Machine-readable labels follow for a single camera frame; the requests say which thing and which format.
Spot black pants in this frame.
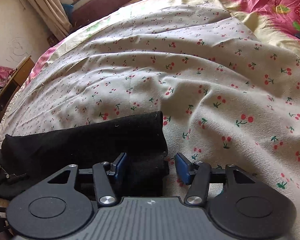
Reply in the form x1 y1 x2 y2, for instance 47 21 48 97
0 111 169 200

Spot wooden bedside desk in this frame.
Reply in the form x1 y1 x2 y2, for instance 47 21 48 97
0 56 35 122

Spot cherry print bed sheet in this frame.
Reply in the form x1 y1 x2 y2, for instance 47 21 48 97
0 0 300 205

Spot beige left curtain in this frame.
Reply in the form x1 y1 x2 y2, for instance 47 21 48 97
28 0 72 41

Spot pink floral quilt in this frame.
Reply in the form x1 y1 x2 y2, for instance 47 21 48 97
205 0 300 48

